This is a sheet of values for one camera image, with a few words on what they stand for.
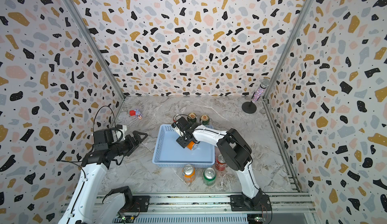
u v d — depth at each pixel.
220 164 0.78
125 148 0.68
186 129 0.73
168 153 0.93
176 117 1.11
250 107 1.16
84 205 0.42
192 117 0.97
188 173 0.74
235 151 0.52
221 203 0.76
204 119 0.95
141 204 0.73
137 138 0.69
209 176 0.73
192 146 0.88
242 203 0.73
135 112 1.06
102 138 0.59
